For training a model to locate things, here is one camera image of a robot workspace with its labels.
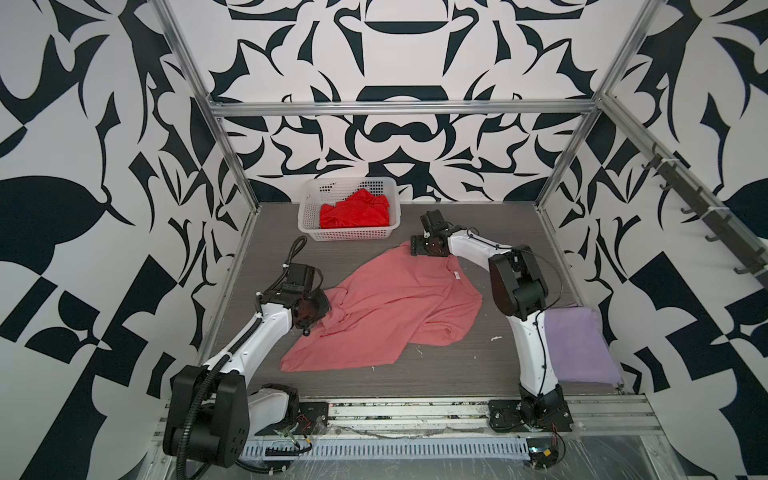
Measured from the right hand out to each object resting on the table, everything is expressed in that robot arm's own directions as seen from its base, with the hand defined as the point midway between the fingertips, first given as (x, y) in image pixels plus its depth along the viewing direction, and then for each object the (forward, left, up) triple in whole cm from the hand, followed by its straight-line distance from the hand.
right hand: (422, 243), depth 106 cm
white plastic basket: (+22, +33, +5) cm, 40 cm away
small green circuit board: (-59, -23, -4) cm, 64 cm away
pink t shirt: (-21, +6, 0) cm, 22 cm away
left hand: (-25, +30, +5) cm, 39 cm away
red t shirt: (+15, +21, +2) cm, 26 cm away
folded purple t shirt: (-35, -42, -4) cm, 55 cm away
